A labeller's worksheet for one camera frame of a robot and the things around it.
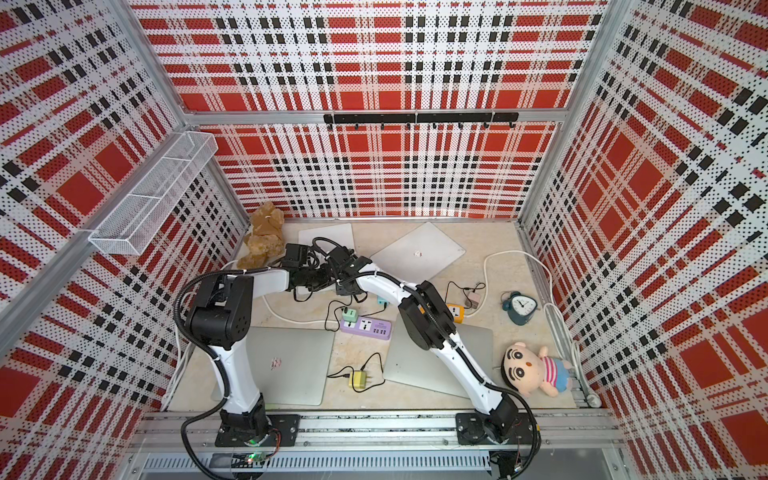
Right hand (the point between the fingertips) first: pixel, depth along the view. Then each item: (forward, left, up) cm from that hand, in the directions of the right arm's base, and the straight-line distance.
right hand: (352, 286), depth 101 cm
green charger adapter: (-14, -2, +6) cm, 16 cm away
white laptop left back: (+26, +9, -2) cm, 28 cm away
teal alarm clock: (-10, -54, +2) cm, 55 cm away
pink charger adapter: (-6, -41, 0) cm, 41 cm away
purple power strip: (-16, -7, +2) cm, 18 cm away
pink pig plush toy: (-30, -50, +7) cm, 59 cm away
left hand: (+3, +3, +1) cm, 4 cm away
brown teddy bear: (+12, +29, +11) cm, 33 cm away
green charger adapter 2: (-6, -11, +1) cm, 13 cm away
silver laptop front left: (-26, +16, -2) cm, 31 cm away
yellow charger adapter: (-31, -5, +2) cm, 31 cm away
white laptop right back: (+17, -24, -5) cm, 29 cm away
